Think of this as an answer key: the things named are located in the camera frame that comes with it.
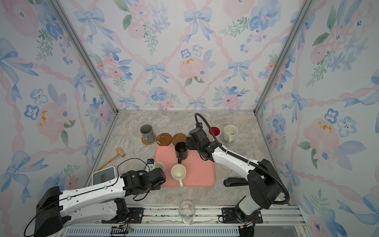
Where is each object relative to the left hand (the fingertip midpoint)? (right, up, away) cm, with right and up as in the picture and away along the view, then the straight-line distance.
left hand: (159, 180), depth 79 cm
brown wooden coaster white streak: (-2, +20, +23) cm, 31 cm away
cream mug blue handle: (-1, +8, +1) cm, 8 cm away
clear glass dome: (+15, -14, -3) cm, 21 cm away
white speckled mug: (+44, +26, +23) cm, 56 cm away
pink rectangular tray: (+22, +2, +8) cm, 23 cm away
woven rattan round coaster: (-15, +19, +22) cm, 33 cm away
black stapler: (+41, -1, +3) cm, 41 cm away
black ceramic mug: (+11, +15, +14) cm, 23 cm away
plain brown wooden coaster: (+8, +21, +24) cm, 33 cm away
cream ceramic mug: (+9, +2, +8) cm, 13 cm away
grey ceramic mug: (-10, +24, +14) cm, 30 cm away
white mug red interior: (+33, +26, +19) cm, 47 cm away
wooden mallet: (-29, +13, +17) cm, 36 cm away
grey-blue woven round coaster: (+39, +20, +24) cm, 50 cm away
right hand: (+18, +22, +8) cm, 29 cm away
